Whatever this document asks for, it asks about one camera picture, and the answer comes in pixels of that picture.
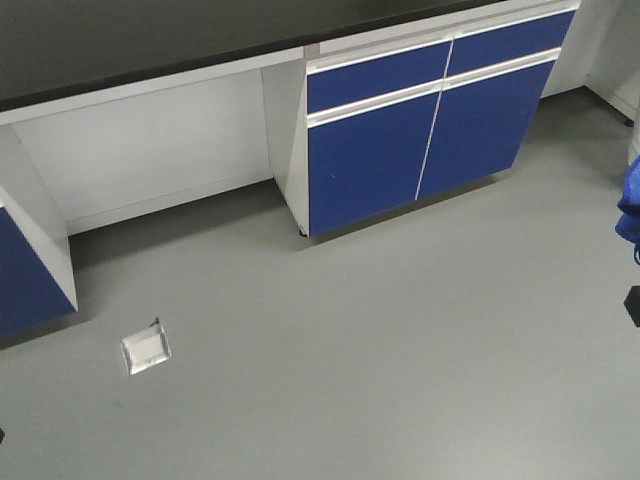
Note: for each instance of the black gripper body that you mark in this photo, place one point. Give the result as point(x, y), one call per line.
point(634, 306)

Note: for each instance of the blue cloth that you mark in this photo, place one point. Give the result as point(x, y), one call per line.
point(631, 210)

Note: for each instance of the white furniture with black foot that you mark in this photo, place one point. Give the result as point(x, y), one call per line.
point(617, 55)

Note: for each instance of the bench with blue cabinet doors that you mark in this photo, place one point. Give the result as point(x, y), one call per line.
point(370, 165)

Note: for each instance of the silver floor socket box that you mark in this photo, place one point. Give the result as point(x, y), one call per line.
point(146, 350)

